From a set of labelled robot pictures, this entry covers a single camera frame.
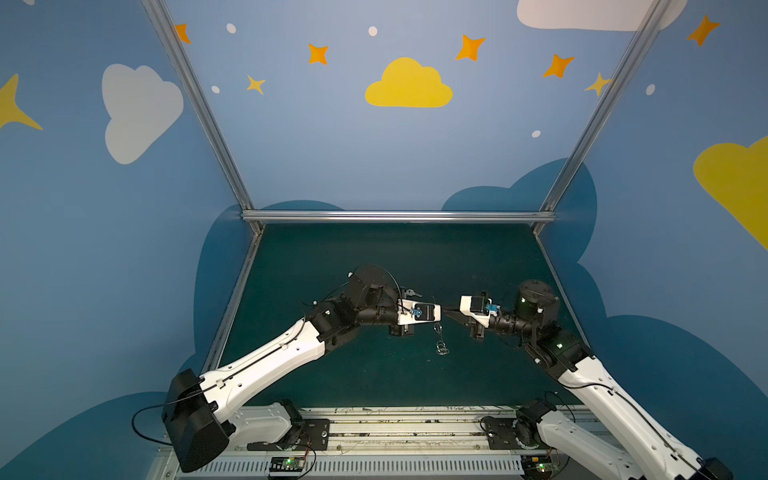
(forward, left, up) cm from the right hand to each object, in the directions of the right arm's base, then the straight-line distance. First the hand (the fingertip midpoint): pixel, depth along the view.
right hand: (445, 301), depth 66 cm
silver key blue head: (+20, +6, -29) cm, 36 cm away
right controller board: (-27, -25, -30) cm, 48 cm away
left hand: (-1, +2, -1) cm, 3 cm away
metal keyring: (-7, 0, -9) cm, 11 cm away
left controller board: (-30, +36, -28) cm, 55 cm away
